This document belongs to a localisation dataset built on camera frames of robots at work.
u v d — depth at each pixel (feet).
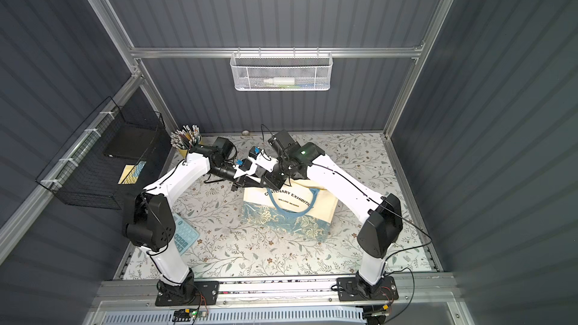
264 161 2.16
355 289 2.42
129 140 2.66
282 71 4.06
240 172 2.24
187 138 3.25
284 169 1.86
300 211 2.66
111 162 2.53
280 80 2.96
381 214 1.45
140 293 2.48
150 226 1.56
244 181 2.37
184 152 3.10
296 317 2.53
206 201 3.15
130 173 2.11
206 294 2.39
